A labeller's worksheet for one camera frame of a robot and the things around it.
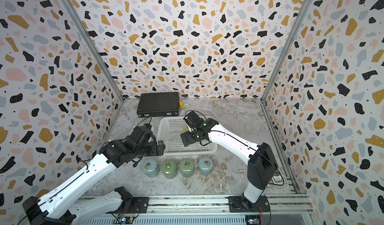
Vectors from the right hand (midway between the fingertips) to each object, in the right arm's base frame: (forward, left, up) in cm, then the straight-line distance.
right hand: (190, 137), depth 82 cm
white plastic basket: (+13, +16, -12) cm, 24 cm away
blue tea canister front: (-13, -9, -6) cm, 17 cm away
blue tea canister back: (-15, +20, -6) cm, 26 cm away
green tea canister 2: (-14, +1, -7) cm, 16 cm away
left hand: (-8, +15, +4) cm, 17 cm away
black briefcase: (+35, +28, -10) cm, 46 cm away
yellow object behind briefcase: (+37, +11, -12) cm, 40 cm away
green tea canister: (-15, +11, -7) cm, 20 cm away
